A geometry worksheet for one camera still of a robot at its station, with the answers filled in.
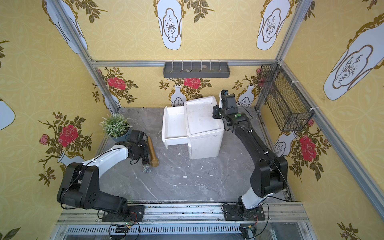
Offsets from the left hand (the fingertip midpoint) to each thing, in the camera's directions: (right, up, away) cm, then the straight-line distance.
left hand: (145, 151), depth 92 cm
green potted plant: (-15, +15, -4) cm, 22 cm away
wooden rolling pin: (+7, -5, -4) cm, 9 cm away
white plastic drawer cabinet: (+36, +13, -18) cm, 42 cm away
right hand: (+41, +25, -8) cm, 48 cm away
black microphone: (+4, -7, -10) cm, 13 cm away
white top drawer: (+19, +14, -5) cm, 24 cm away
